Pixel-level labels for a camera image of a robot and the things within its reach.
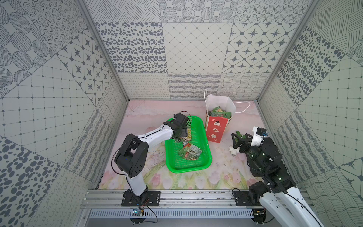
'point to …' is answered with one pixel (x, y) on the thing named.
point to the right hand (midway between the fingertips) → (238, 135)
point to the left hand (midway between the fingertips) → (181, 129)
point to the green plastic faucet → (239, 134)
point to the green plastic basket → (200, 140)
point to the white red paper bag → (215, 127)
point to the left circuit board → (137, 212)
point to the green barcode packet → (218, 112)
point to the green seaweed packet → (190, 151)
